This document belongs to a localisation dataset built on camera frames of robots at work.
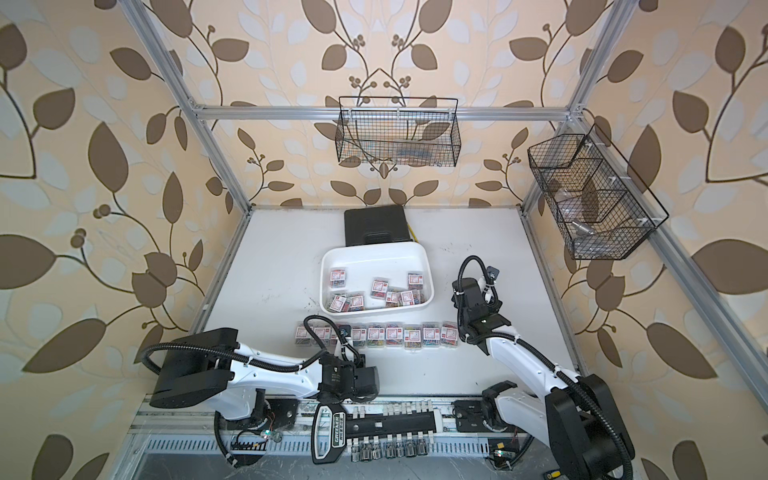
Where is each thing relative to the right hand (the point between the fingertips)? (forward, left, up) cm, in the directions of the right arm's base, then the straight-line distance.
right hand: (475, 292), depth 88 cm
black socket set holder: (-33, +23, -8) cm, 41 cm away
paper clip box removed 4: (-10, +25, -6) cm, 27 cm away
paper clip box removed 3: (-9, +30, -6) cm, 32 cm away
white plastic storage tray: (+11, +30, -7) cm, 33 cm away
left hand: (-16, +36, -8) cm, 40 cm away
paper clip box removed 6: (-10, +8, -7) cm, 14 cm away
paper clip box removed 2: (-9, +35, -6) cm, 37 cm away
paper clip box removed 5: (-10, +19, -6) cm, 23 cm away
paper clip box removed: (-9, +52, -6) cm, 53 cm away
